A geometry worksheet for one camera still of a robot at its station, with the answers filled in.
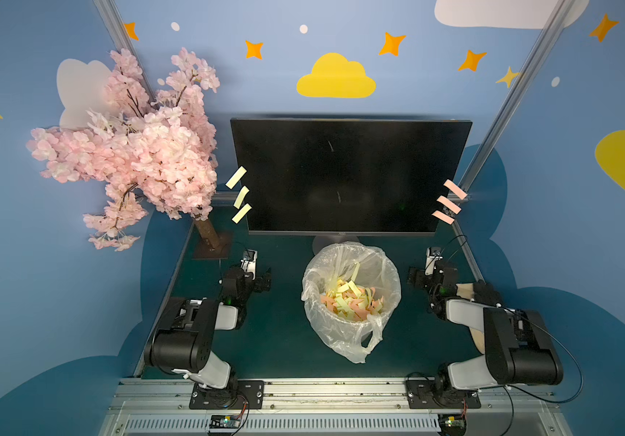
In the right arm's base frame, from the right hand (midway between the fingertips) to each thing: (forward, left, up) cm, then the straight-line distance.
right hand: (429, 265), depth 95 cm
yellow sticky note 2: (0, +63, +23) cm, 67 cm away
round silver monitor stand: (+11, +39, -4) cm, 41 cm away
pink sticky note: (+5, +1, +26) cm, 26 cm away
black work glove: (-7, -19, -5) cm, 21 cm away
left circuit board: (-49, +62, -6) cm, 80 cm away
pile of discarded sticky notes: (-17, +29, +4) cm, 34 cm away
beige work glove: (-6, -14, -6) cm, 17 cm away
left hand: (-4, +62, +2) cm, 62 cm away
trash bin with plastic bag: (-13, +22, +17) cm, 31 cm away
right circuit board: (-46, 0, -9) cm, 47 cm away
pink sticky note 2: (+4, +2, +21) cm, 21 cm away
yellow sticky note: (+3, +62, +29) cm, 68 cm away
